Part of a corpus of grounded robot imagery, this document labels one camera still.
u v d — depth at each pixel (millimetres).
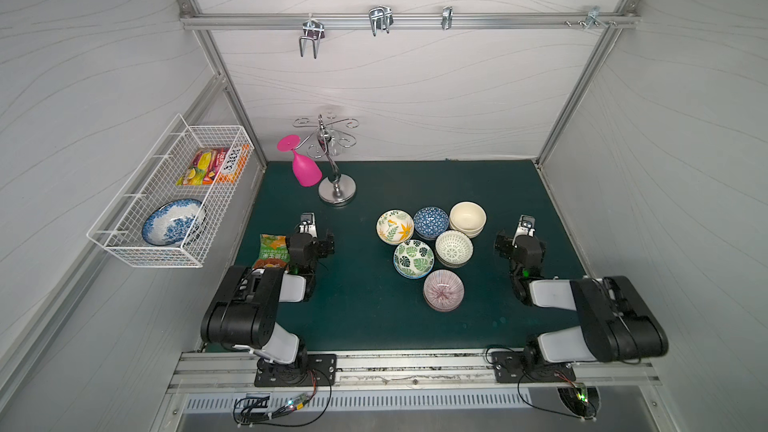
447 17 789
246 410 687
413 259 908
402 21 800
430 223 994
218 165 735
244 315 447
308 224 798
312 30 783
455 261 905
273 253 905
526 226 787
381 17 764
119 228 555
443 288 841
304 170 945
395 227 984
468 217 984
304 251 704
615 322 446
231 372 749
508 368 735
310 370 717
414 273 883
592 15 765
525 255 699
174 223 635
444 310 788
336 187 1098
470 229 931
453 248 931
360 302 856
